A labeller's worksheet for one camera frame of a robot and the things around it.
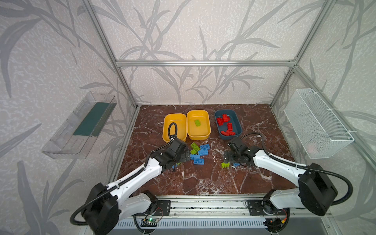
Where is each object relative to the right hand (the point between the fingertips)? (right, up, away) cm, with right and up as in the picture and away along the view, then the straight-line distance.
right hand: (230, 152), depth 88 cm
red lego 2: (+4, +15, +19) cm, 24 cm away
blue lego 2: (-22, -3, +2) cm, 22 cm away
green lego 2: (-20, +17, +20) cm, 33 cm away
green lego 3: (-4, -7, -2) cm, 8 cm away
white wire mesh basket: (+34, +15, -24) cm, 44 cm away
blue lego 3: (-20, -6, +1) cm, 20 cm away
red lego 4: (+3, +10, +14) cm, 17 cm away
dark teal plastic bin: (+8, +16, +17) cm, 24 cm away
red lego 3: (-3, +18, +20) cm, 27 cm away
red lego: (+1, +21, +19) cm, 28 cm away
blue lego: (-17, -1, +4) cm, 17 cm away
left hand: (-28, +3, -5) cm, 28 cm away
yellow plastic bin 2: (-17, +11, +14) cm, 24 cm away
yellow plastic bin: (-33, +20, +20) cm, 44 cm away
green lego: (-22, +1, +5) cm, 22 cm away
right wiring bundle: (+19, -33, -15) cm, 41 cm away
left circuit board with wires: (-44, -31, -17) cm, 56 cm away
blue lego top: (-15, +2, +8) cm, 17 cm away
